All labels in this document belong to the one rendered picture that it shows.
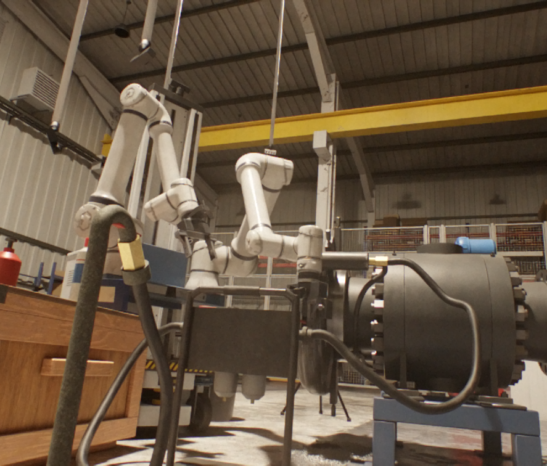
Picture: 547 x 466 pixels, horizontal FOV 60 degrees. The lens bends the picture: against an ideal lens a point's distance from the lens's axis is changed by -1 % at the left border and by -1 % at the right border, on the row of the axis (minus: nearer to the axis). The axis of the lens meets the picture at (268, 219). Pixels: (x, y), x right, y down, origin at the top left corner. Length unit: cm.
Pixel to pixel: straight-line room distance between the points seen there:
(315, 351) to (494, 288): 76
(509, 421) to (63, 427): 151
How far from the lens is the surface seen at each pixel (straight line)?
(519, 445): 198
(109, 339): 173
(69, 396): 87
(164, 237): 265
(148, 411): 221
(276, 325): 154
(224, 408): 299
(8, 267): 147
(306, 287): 165
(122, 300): 181
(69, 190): 1284
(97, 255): 88
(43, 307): 146
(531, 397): 593
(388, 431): 195
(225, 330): 159
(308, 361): 207
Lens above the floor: 33
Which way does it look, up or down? 17 degrees up
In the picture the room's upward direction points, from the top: 5 degrees clockwise
